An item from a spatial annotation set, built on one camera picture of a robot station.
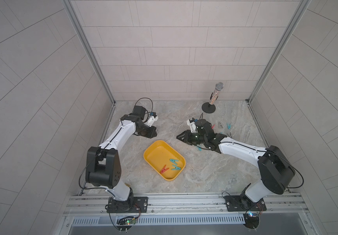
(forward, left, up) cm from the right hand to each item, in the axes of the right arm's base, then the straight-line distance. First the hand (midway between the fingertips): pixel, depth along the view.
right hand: (177, 138), depth 81 cm
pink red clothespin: (+16, -26, -14) cm, 34 cm away
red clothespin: (-13, +9, -12) cm, 20 cm away
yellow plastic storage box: (-7, +8, -11) cm, 16 cm away
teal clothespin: (+14, -36, -13) cm, 41 cm away
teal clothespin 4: (-12, +2, -13) cm, 17 cm away
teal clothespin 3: (-8, +3, -12) cm, 15 cm away
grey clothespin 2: (+8, -36, -14) cm, 39 cm away
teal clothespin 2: (-10, -11, +5) cm, 15 cm away
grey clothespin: (+16, -30, -13) cm, 37 cm away
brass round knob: (-19, +28, -13) cm, 36 cm away
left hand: (+7, +12, -3) cm, 14 cm away
